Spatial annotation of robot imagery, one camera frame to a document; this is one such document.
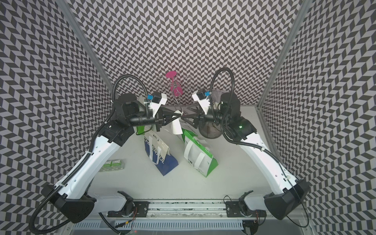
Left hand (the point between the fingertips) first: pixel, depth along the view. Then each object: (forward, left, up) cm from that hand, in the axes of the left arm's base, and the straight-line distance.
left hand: (179, 116), depth 58 cm
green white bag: (-4, -7, -26) cm, 28 cm away
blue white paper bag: (-5, +12, -21) cm, 25 cm away
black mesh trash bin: (+15, -16, -31) cm, 37 cm away
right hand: (+2, -3, -2) cm, 4 cm away
